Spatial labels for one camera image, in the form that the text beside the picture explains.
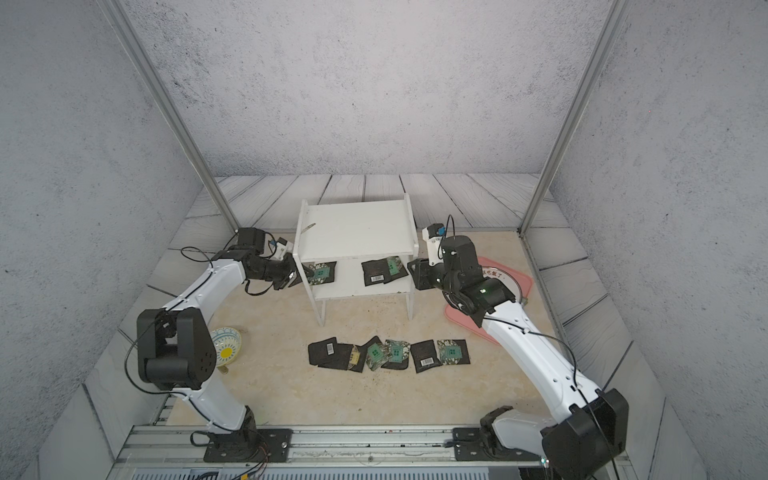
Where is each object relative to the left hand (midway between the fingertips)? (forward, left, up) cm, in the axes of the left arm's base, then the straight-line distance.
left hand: (316, 272), depth 88 cm
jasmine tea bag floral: (-18, -24, -17) cm, 34 cm away
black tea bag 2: (-17, -2, -16) cm, 23 cm away
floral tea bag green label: (-18, -40, -16) cm, 46 cm away
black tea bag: (+1, -23, 0) cm, 23 cm away
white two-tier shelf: (0, -15, +17) cm, 22 cm away
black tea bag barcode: (-19, -31, -16) cm, 40 cm away
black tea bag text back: (0, -17, 0) cm, 17 cm away
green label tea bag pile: (-18, -17, -16) cm, 30 cm away
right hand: (-7, -28, +12) cm, 31 cm away
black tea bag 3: (-17, -8, -16) cm, 25 cm away
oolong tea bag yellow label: (-19, -12, -16) cm, 27 cm away
